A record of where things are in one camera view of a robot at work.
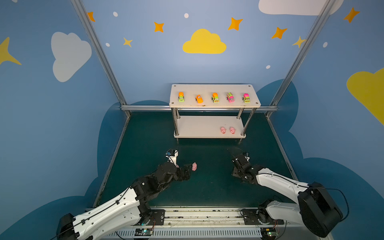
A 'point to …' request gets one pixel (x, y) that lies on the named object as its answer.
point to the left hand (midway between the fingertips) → (187, 166)
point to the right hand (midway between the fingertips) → (239, 168)
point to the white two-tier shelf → (207, 125)
